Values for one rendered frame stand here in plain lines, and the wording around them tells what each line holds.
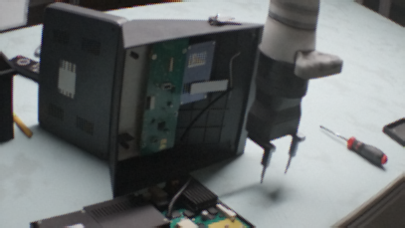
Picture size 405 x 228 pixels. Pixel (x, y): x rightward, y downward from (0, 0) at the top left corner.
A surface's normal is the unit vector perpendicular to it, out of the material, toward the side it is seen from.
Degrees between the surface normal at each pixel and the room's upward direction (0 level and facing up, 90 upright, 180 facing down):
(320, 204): 0
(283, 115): 87
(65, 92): 90
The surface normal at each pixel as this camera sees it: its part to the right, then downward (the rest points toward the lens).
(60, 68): -0.47, 0.33
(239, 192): 0.14, -0.89
